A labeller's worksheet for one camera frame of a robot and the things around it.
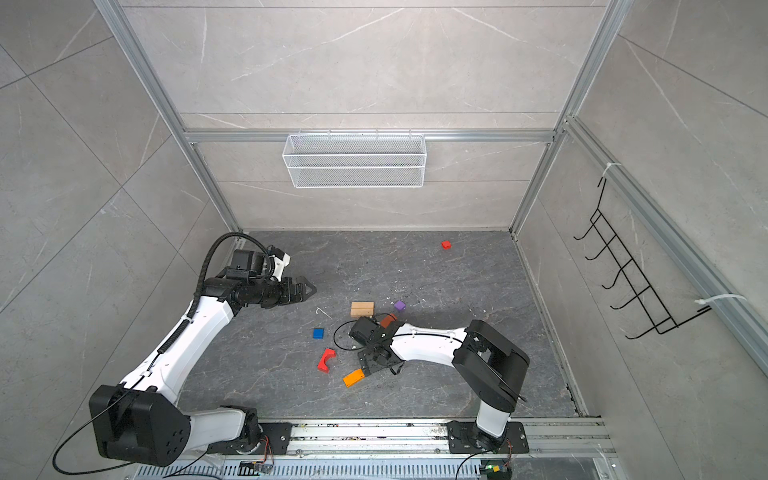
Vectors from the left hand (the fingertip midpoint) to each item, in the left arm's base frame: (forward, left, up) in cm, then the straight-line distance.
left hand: (302, 285), depth 81 cm
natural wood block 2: (+1, -15, -18) cm, 23 cm away
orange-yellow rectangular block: (-20, -14, -18) cm, 30 cm away
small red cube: (+29, -48, -18) cm, 59 cm away
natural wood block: (+4, -16, -19) cm, 25 cm away
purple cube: (+3, -28, -18) cm, 33 cm away
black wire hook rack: (-14, -79, +14) cm, 82 cm away
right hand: (-14, -21, -19) cm, 32 cm away
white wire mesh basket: (+44, -14, +11) cm, 47 cm away
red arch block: (-16, -4, -17) cm, 24 cm away
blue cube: (-5, -1, -20) cm, 20 cm away
